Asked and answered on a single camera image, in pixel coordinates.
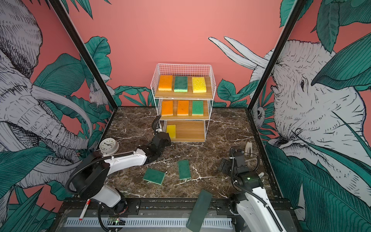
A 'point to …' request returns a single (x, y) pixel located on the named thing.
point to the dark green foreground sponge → (199, 210)
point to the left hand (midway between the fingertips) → (168, 132)
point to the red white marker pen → (82, 214)
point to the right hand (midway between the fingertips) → (224, 162)
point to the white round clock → (108, 146)
